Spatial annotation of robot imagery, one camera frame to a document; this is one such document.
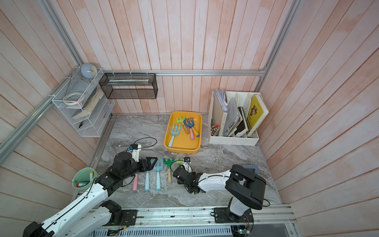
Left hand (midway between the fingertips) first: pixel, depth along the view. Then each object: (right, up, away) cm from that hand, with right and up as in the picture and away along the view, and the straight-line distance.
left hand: (151, 161), depth 80 cm
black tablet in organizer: (+54, +20, +11) cm, 59 cm away
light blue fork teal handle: (-4, -12, +4) cm, 13 cm away
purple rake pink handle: (+22, +23, +34) cm, 47 cm away
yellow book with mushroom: (+64, +29, +12) cm, 71 cm away
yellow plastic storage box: (+17, +15, +28) cm, 36 cm away
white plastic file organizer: (+40, +27, +19) cm, 52 cm away
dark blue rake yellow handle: (+25, +17, +26) cm, 40 cm away
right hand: (+16, -9, +9) cm, 21 cm away
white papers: (+41, +38, +8) cm, 56 cm away
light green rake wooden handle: (+16, +24, +34) cm, 45 cm away
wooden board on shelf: (-34, +32, 0) cm, 47 cm away
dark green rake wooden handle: (+8, -3, +13) cm, 15 cm away
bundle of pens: (+37, +17, +8) cm, 41 cm away
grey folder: (+50, +26, +13) cm, 58 cm away
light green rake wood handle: (+16, 0, 0) cm, 16 cm away
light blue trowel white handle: (+12, +15, +27) cm, 33 cm away
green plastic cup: (-36, -9, -3) cm, 37 cm away
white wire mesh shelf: (-34, +20, +2) cm, 40 cm away
